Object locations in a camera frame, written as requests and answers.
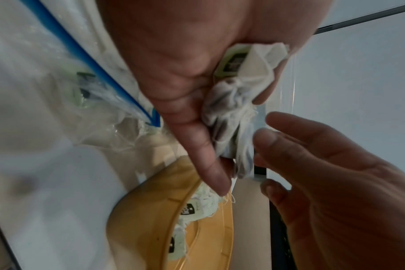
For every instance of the white roller blind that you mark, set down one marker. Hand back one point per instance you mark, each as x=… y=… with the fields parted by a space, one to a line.
x=356 y=79

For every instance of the clear zip bag with tea bags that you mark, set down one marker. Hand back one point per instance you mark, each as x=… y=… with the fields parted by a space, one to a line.
x=55 y=58

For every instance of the tea bags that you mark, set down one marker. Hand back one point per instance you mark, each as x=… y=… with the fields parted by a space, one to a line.
x=195 y=208
x=236 y=110
x=85 y=92

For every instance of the clear storage box pink latches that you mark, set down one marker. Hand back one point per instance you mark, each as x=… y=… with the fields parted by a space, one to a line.
x=260 y=118

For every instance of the beige bench seat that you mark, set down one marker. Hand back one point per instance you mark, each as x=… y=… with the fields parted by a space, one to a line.
x=249 y=232

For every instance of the yellow tray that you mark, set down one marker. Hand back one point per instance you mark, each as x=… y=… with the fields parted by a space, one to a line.
x=145 y=211

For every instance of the black planter box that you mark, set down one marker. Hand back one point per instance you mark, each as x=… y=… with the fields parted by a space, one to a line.
x=281 y=250

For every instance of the person's right hand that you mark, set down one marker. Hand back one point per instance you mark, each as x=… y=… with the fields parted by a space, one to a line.
x=349 y=197

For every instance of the person's left hand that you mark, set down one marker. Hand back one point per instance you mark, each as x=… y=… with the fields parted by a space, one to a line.
x=175 y=39

